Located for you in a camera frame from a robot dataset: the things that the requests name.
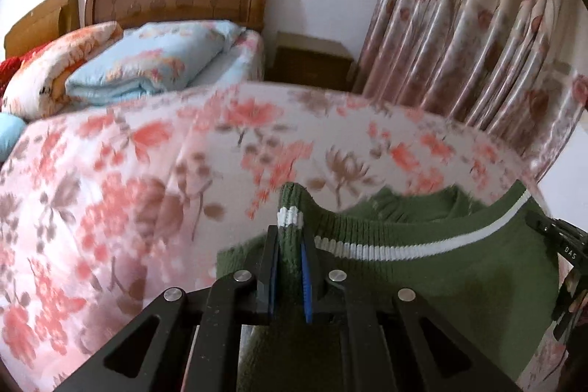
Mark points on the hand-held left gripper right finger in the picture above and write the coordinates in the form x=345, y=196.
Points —
x=307, y=286

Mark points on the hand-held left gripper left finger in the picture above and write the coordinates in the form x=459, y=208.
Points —
x=273, y=277

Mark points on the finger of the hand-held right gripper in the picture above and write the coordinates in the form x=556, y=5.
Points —
x=562, y=238
x=569, y=314

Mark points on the green knitted sweater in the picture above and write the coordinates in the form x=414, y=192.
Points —
x=436, y=295

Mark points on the pink floral sheet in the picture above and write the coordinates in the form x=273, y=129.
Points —
x=138, y=171

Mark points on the wooden nightstand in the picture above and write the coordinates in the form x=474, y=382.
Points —
x=308, y=61

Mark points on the floral curtain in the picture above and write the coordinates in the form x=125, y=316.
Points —
x=459, y=29

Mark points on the light blue floral quilt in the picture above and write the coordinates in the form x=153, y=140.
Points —
x=151, y=61

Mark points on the light blue pillow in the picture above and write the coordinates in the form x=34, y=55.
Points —
x=9, y=135

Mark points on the red pillow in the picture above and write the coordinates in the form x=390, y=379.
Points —
x=9, y=68

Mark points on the small wooden headboard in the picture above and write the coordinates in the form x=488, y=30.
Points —
x=41, y=24

